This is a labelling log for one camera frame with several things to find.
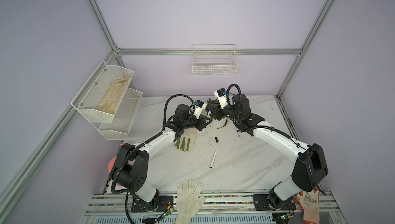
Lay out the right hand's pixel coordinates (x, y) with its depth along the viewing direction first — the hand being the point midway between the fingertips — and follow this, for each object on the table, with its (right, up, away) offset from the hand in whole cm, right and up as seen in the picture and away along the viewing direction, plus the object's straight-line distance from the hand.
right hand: (208, 107), depth 79 cm
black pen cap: (+6, -20, +17) cm, 27 cm away
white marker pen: (+3, -30, +9) cm, 32 cm away
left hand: (0, -5, +4) cm, 7 cm away
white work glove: (-10, -47, -4) cm, 48 cm away
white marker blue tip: (+1, -3, +1) cm, 3 cm away
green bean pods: (-15, -24, +14) cm, 32 cm away
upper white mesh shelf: (-56, +5, -2) cm, 56 cm away
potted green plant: (+5, -9, +17) cm, 20 cm away
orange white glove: (+49, -46, -6) cm, 67 cm away
